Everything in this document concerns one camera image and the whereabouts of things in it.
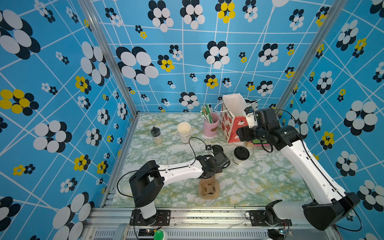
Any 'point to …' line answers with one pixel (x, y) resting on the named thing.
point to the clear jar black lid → (157, 137)
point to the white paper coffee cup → (238, 162)
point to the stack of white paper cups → (184, 130)
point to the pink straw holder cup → (210, 129)
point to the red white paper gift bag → (233, 117)
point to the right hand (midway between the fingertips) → (245, 129)
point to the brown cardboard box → (250, 144)
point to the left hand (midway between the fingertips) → (219, 166)
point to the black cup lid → (241, 153)
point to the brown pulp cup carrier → (209, 188)
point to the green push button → (160, 234)
